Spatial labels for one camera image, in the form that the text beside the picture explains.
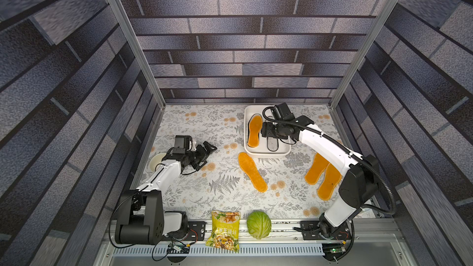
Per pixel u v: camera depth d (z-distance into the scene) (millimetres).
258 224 692
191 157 741
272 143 975
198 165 832
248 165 923
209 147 801
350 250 693
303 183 874
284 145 998
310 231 732
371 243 754
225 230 698
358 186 434
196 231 737
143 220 415
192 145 741
